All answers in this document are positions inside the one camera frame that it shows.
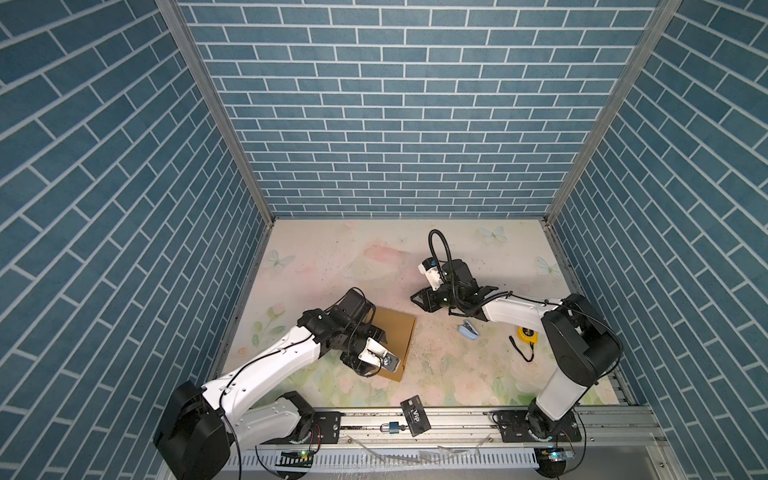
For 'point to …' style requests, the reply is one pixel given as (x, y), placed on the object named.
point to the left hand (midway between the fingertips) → (379, 345)
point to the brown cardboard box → (397, 329)
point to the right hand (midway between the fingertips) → (413, 293)
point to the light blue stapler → (468, 330)
